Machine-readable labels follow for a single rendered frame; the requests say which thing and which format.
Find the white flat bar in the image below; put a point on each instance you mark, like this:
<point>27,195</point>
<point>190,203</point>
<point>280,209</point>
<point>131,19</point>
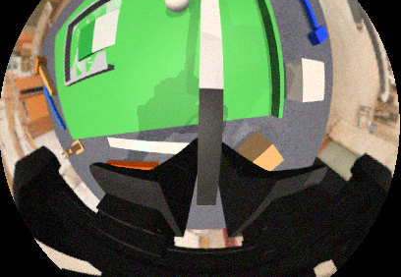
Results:
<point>138,144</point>

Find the white golf ball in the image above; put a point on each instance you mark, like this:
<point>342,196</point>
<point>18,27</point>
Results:
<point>177,5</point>

